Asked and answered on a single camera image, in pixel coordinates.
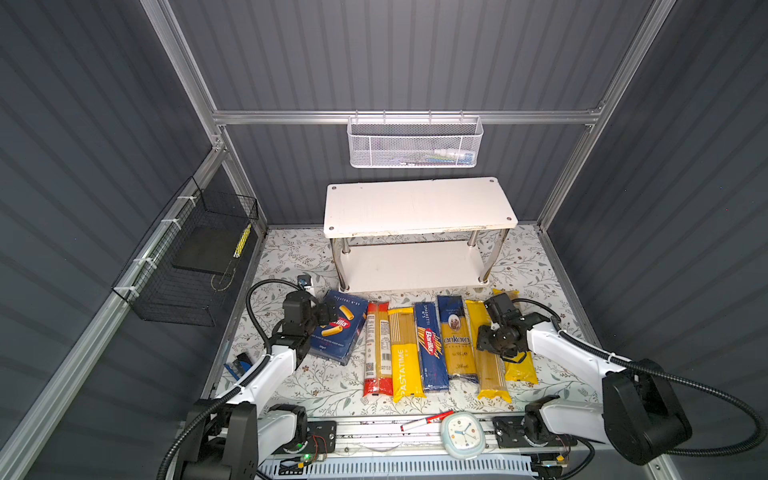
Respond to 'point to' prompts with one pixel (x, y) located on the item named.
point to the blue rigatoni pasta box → (333, 341)
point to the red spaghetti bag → (378, 350)
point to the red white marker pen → (429, 420)
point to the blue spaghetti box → (433, 364)
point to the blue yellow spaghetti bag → (458, 349)
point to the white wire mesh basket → (414, 142)
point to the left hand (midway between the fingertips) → (318, 300)
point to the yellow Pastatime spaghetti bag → (407, 373)
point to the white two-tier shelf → (411, 234)
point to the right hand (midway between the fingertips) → (488, 345)
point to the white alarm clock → (463, 435)
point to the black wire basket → (176, 273)
